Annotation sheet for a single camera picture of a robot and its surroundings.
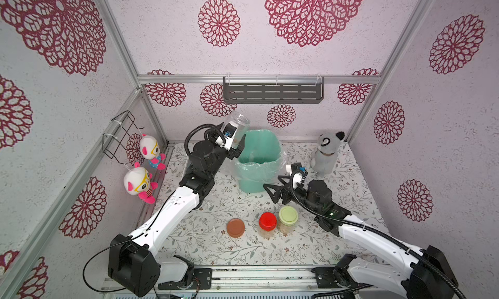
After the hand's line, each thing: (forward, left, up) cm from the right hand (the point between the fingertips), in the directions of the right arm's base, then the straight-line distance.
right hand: (271, 180), depth 73 cm
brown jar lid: (-9, +15, -25) cm, 30 cm away
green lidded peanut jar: (-10, -7, -13) cm, 17 cm away
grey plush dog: (+25, -29, -16) cm, 41 cm away
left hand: (+13, +15, +14) cm, 24 cm away
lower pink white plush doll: (+1, +55, -4) cm, 55 cm away
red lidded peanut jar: (-12, +1, -14) cm, 18 cm away
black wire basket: (+16, +61, +9) cm, 64 cm away
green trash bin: (+24, +3, -18) cm, 31 cm away
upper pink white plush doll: (+21, +57, -6) cm, 61 cm away
